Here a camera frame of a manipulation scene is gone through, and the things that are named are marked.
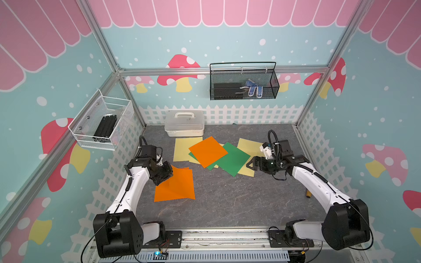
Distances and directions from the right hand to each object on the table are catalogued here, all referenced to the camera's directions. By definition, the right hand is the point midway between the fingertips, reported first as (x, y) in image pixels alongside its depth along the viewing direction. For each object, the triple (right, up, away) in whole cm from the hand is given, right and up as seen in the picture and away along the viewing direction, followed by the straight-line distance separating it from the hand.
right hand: (253, 166), depth 83 cm
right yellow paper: (+5, +8, +23) cm, 25 cm away
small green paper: (-34, +4, +21) cm, 41 cm away
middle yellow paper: (-33, 0, +19) cm, 38 cm away
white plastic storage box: (-40, +25, +26) cm, 54 cm away
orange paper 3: (-24, +6, +23) cm, 34 cm away
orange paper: (-42, -14, +6) cm, 44 cm away
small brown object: (+10, -4, -31) cm, 33 cm away
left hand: (-41, -5, -1) cm, 41 cm away
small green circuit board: (-45, -39, -11) cm, 60 cm away
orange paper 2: (-41, -7, +17) cm, 44 cm away
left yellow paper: (-42, +7, +23) cm, 48 cm away
